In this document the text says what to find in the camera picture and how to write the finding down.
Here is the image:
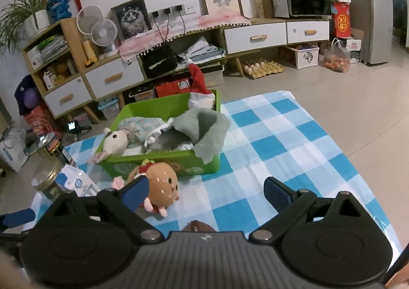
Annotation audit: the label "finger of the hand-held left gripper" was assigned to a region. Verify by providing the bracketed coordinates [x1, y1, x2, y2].
[0, 208, 36, 229]

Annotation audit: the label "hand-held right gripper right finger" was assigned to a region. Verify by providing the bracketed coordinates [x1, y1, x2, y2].
[249, 176, 373, 244]

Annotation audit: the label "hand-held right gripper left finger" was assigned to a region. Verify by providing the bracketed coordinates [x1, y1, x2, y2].
[47, 175, 165, 244]

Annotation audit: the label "burger plush toy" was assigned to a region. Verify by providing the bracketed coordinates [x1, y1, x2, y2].
[111, 160, 180, 217]

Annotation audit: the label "green plastic bin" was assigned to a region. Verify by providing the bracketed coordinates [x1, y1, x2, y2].
[98, 89, 222, 178]

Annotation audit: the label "floral lace cloth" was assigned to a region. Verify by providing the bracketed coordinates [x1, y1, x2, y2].
[118, 117, 167, 149]

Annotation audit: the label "brown round plush cushion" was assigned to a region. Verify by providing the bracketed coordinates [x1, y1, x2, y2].
[181, 220, 218, 233]

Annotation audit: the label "grey fleece cloth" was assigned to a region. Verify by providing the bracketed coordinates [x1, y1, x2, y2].
[145, 107, 231, 165]

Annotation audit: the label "santa plush toy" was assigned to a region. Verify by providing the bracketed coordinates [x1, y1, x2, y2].
[187, 63, 215, 111]

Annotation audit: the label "glass jar with gold lid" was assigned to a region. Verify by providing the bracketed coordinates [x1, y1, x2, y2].
[31, 158, 70, 202]

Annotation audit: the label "blue white checkered blanket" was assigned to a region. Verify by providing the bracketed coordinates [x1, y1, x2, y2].
[31, 90, 404, 258]

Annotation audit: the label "white blue milk carton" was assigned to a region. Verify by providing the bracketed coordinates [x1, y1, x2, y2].
[54, 164, 101, 198]

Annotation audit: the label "white plastic bag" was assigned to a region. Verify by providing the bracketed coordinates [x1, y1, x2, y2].
[0, 127, 28, 172]

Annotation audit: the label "black yellow tin can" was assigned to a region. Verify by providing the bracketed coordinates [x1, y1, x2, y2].
[37, 131, 70, 166]

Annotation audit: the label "red printed bag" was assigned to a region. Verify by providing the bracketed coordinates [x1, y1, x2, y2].
[25, 102, 62, 137]

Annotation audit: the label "flat red box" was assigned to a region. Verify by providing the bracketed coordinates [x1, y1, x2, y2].
[155, 79, 192, 98]

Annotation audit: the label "dark purple bag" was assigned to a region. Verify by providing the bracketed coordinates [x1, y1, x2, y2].
[14, 74, 44, 116]

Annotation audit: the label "egg carton tray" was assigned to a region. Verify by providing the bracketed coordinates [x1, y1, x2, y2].
[241, 58, 286, 79]

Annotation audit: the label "black box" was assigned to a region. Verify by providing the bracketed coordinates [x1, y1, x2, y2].
[138, 44, 178, 79]

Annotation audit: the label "wooden shelf unit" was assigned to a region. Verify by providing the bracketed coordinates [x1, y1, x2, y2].
[21, 18, 97, 119]

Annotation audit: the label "yellow toy vehicle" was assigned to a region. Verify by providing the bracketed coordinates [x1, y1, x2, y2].
[82, 40, 98, 68]

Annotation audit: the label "white storage box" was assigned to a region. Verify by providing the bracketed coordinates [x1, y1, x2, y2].
[281, 44, 320, 70]

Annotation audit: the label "plastic bag of oranges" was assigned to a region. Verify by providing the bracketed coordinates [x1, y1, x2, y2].
[322, 37, 351, 73]

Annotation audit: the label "folded cloths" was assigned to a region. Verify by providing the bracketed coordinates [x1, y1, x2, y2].
[177, 36, 226, 65]

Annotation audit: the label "wooden cabinet with white drawers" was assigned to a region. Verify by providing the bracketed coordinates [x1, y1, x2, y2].
[84, 17, 331, 108]

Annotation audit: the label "small white fan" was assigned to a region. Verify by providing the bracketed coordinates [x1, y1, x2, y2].
[91, 19, 119, 55]

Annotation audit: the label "cardboard box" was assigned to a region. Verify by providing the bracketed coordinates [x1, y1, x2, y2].
[346, 28, 363, 65]

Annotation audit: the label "framed cat picture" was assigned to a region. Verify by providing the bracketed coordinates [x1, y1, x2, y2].
[110, 0, 153, 42]

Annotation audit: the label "pink table runner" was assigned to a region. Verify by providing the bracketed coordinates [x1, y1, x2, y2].
[119, 14, 252, 62]

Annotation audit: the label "large white fan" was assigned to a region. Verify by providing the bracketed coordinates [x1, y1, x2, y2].
[76, 5, 105, 36]

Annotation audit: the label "red gift box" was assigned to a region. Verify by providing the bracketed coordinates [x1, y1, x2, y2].
[330, 0, 352, 39]

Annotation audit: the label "white microwave oven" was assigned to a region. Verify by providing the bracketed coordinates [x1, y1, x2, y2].
[270, 0, 332, 19]

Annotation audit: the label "blue plush toy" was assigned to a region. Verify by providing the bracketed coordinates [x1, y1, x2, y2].
[46, 0, 74, 21]

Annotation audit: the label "grey refrigerator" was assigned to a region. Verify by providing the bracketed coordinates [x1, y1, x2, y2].
[325, 0, 395, 66]

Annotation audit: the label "potted green plant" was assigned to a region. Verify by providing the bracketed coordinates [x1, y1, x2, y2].
[0, 0, 61, 51]

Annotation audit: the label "white wall outlet strip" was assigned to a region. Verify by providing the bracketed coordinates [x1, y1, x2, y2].
[148, 4, 196, 18]

